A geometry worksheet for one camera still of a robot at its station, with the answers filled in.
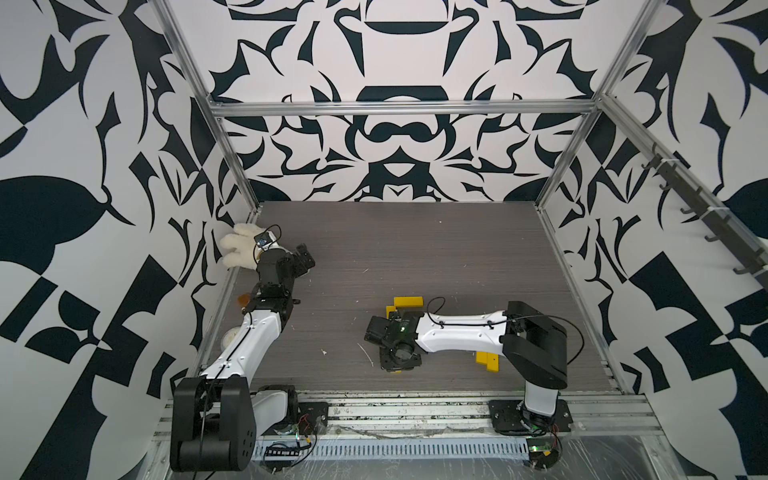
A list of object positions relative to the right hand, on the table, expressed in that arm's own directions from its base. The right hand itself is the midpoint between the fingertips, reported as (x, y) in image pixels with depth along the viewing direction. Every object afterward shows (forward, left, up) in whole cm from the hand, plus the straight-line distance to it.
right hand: (386, 362), depth 83 cm
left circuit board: (-20, +25, -2) cm, 32 cm away
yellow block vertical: (+15, -1, +1) cm, 15 cm away
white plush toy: (+32, +47, +10) cm, 57 cm away
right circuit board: (-20, -37, -2) cm, 42 cm away
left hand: (+26, +28, +18) cm, 42 cm away
